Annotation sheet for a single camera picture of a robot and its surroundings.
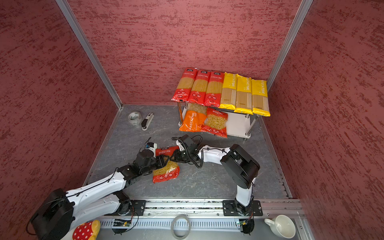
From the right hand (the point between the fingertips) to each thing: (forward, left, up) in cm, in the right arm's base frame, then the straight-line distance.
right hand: (171, 163), depth 85 cm
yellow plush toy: (-31, +34, +1) cm, 46 cm away
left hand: (+1, +2, +2) cm, 3 cm away
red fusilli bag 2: (-5, 0, +1) cm, 5 cm away
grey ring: (-30, -2, -5) cm, 30 cm away
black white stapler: (+32, +20, 0) cm, 38 cm away
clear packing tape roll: (+40, +32, -4) cm, 52 cm away
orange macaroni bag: (+30, -15, +7) cm, 34 cm away
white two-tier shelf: (+26, -46, 0) cm, 53 cm away
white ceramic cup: (-31, -54, -3) cm, 63 cm away
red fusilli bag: (+25, -29, +6) cm, 38 cm away
